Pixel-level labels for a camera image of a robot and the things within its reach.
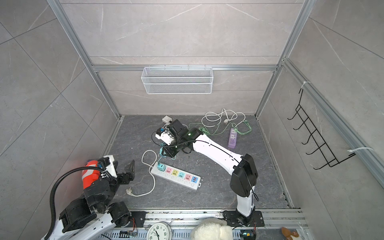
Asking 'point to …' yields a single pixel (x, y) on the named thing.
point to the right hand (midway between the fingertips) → (165, 150)
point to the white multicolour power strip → (181, 178)
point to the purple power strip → (232, 139)
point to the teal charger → (161, 167)
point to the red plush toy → (89, 175)
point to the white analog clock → (160, 230)
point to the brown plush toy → (287, 233)
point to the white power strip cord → (129, 190)
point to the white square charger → (167, 119)
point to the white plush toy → (212, 228)
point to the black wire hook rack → (331, 159)
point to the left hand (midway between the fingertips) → (126, 159)
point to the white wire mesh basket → (177, 80)
